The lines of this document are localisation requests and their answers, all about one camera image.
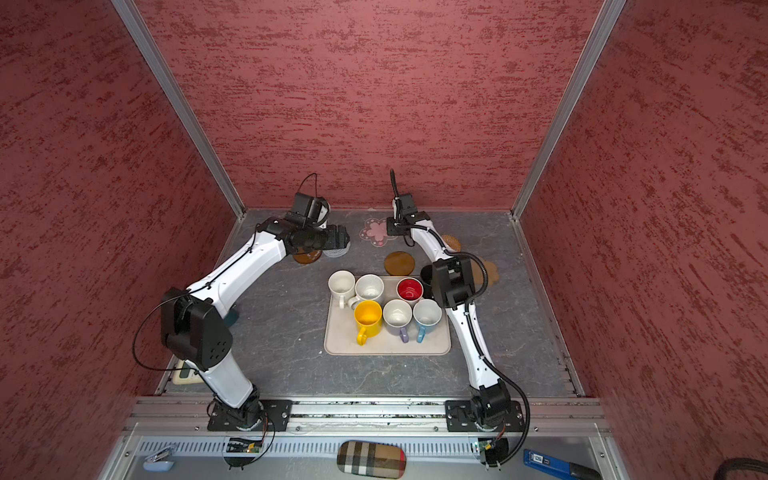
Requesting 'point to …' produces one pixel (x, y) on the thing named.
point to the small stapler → (159, 461)
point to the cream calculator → (185, 374)
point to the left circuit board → (239, 445)
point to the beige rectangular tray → (340, 338)
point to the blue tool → (558, 466)
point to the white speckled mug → (368, 287)
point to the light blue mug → (427, 314)
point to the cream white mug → (342, 284)
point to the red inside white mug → (410, 289)
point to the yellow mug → (367, 316)
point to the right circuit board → (486, 444)
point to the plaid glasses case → (371, 459)
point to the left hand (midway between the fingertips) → (335, 244)
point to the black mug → (426, 276)
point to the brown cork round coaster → (399, 263)
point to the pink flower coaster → (376, 231)
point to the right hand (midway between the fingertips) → (395, 228)
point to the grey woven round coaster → (337, 252)
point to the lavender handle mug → (397, 316)
